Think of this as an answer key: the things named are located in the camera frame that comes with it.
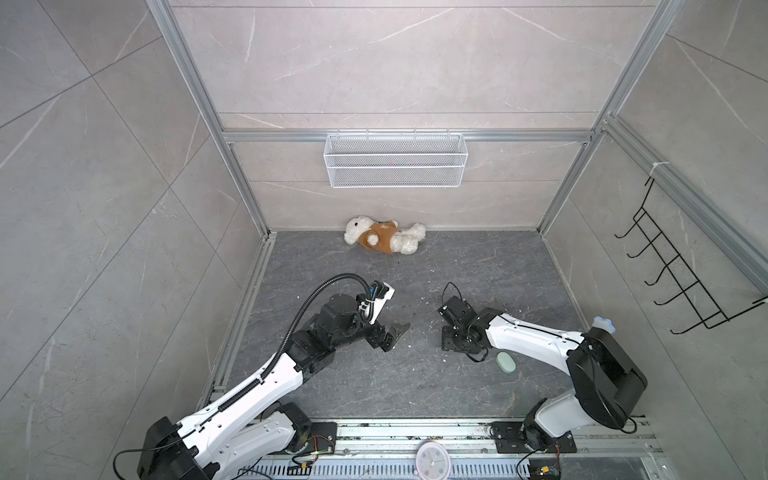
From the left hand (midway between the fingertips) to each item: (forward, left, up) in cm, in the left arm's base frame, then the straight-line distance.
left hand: (395, 307), depth 73 cm
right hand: (0, -17, -21) cm, 27 cm away
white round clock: (-30, -8, -20) cm, 37 cm away
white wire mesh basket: (+53, -3, +7) cm, 54 cm away
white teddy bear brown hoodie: (+37, +2, -13) cm, 39 cm away
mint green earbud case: (-8, -32, -20) cm, 38 cm away
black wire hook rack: (-4, -64, +11) cm, 65 cm away
